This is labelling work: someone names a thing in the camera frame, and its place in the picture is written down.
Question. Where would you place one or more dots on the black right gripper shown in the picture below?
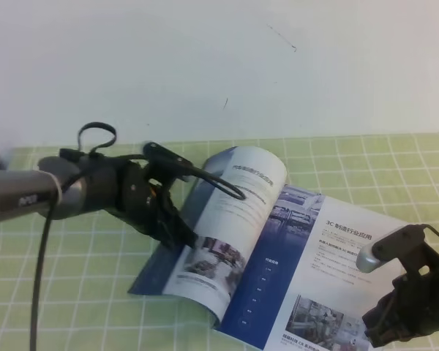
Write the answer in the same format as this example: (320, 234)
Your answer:
(410, 311)

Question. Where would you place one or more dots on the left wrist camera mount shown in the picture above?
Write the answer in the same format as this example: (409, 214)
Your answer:
(167, 167)

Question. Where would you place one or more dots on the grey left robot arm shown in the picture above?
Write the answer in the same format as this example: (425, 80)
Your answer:
(56, 189)

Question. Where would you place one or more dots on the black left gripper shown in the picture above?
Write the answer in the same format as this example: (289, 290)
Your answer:
(137, 196)

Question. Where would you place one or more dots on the blue white brochure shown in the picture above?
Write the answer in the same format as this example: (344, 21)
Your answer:
(277, 269)

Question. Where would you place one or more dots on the green checkered tablecloth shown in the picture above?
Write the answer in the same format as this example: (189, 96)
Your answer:
(92, 260)

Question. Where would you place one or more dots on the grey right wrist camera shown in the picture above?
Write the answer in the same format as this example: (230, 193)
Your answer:
(406, 244)

